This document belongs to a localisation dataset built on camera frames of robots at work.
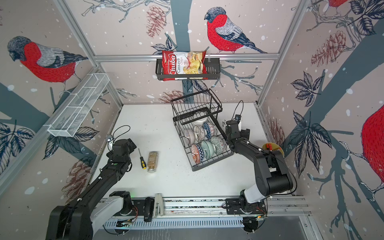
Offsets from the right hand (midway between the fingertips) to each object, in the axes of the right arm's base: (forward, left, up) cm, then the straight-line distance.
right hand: (238, 130), depth 92 cm
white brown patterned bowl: (+1, +25, -7) cm, 26 cm away
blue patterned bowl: (0, +18, +1) cm, 18 cm away
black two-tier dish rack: (+10, +27, +11) cm, 31 cm away
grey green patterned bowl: (-11, +12, +1) cm, 17 cm away
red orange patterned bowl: (-14, +25, -7) cm, 30 cm away
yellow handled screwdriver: (-22, +58, -7) cm, 62 cm away
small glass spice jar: (-21, +51, -4) cm, 56 cm away
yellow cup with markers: (-13, -16, +3) cm, 21 cm away
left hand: (-15, +69, +5) cm, 71 cm away
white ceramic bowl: (+7, +24, -1) cm, 25 cm away
